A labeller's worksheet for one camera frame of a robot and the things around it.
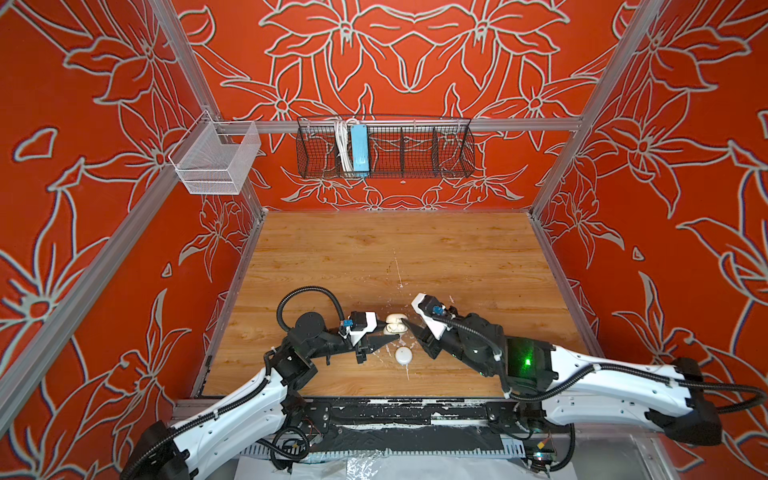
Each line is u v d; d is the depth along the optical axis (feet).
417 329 1.90
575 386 1.45
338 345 1.97
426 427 2.38
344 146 2.95
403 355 2.67
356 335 1.93
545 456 2.24
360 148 2.95
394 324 2.08
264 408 1.71
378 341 2.12
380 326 2.10
